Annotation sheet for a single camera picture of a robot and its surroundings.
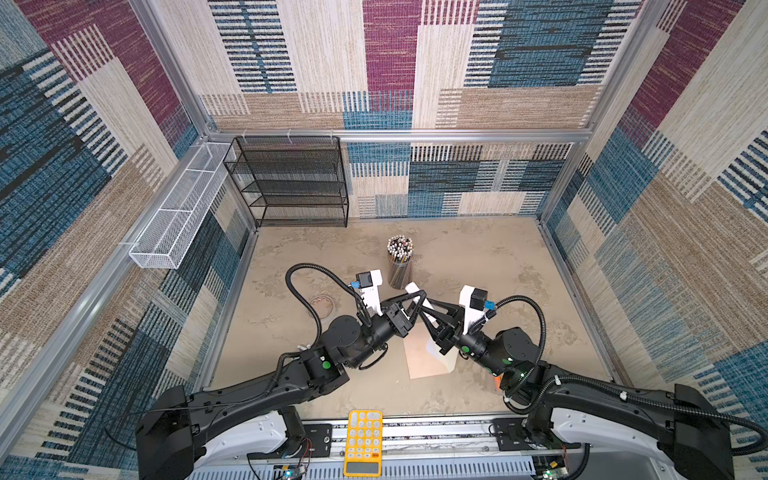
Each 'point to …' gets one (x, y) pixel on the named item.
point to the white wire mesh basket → (161, 243)
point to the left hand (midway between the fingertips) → (426, 293)
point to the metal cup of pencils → (400, 249)
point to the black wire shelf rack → (291, 181)
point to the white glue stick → (412, 287)
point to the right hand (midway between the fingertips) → (418, 310)
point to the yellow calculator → (363, 451)
